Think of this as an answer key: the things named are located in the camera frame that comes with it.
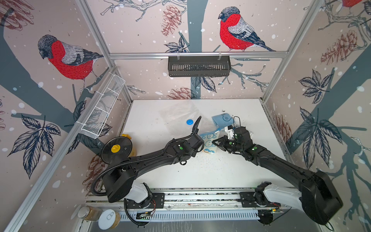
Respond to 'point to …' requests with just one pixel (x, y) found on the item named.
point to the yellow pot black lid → (117, 149)
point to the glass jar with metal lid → (90, 213)
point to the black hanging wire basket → (199, 66)
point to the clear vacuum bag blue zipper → (177, 119)
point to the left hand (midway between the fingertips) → (194, 142)
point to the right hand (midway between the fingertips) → (213, 140)
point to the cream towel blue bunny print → (207, 138)
